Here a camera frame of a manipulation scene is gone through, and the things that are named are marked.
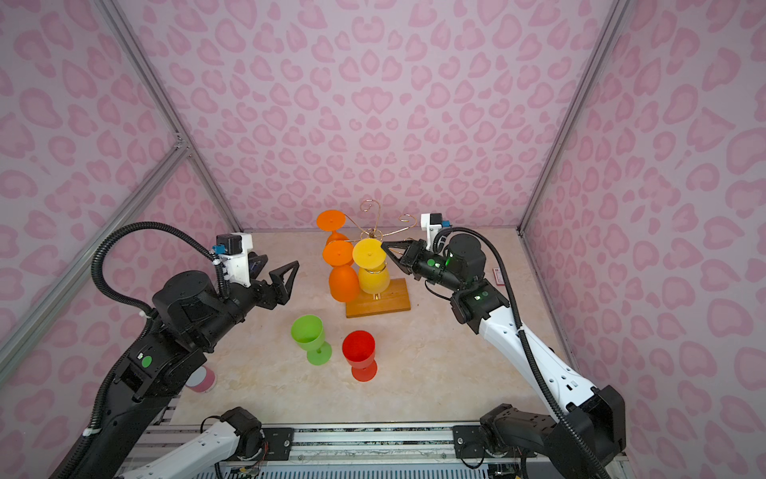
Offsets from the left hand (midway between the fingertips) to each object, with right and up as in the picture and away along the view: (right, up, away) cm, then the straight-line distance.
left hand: (282, 260), depth 60 cm
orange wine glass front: (+9, -5, +16) cm, 20 cm away
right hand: (+20, +2, +5) cm, 20 cm away
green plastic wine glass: (-2, -21, +24) cm, 32 cm away
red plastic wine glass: (+14, -22, +14) cm, 30 cm away
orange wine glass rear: (+7, +10, +17) cm, 20 cm away
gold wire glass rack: (+17, +6, +16) cm, 24 cm away
